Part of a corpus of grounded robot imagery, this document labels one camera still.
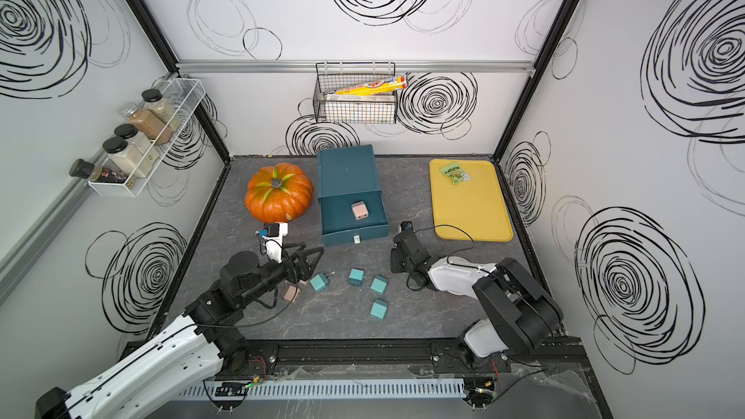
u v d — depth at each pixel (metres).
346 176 0.87
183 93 0.93
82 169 0.59
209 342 0.54
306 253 0.65
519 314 0.44
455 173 1.15
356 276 0.87
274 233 0.65
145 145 0.70
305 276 0.64
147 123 0.72
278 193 0.94
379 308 0.80
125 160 0.65
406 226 0.82
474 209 1.02
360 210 0.83
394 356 0.75
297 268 0.64
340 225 0.84
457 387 0.71
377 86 0.87
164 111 0.76
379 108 0.87
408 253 0.70
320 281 0.84
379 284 0.85
